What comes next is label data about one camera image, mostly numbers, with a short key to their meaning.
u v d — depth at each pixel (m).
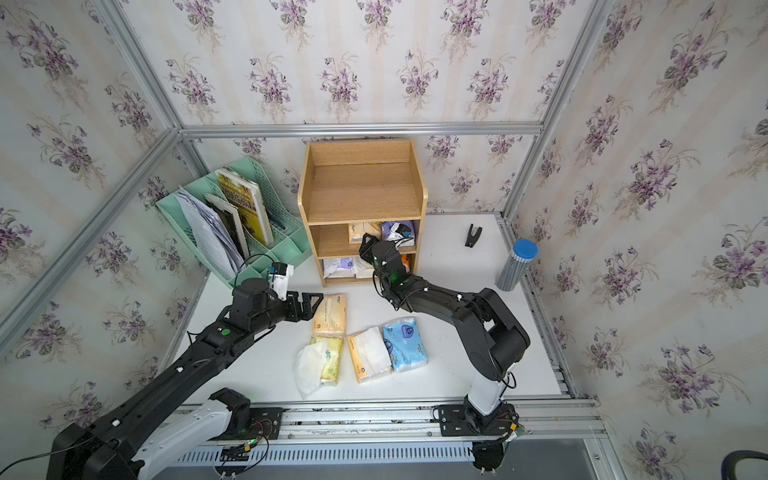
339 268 0.95
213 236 0.82
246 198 0.94
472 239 1.11
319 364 0.78
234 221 0.93
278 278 0.70
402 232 0.78
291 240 1.02
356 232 0.86
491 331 0.49
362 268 0.95
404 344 0.82
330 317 0.86
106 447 0.38
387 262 0.65
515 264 0.87
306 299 0.70
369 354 0.80
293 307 0.69
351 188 0.84
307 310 0.70
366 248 0.81
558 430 0.73
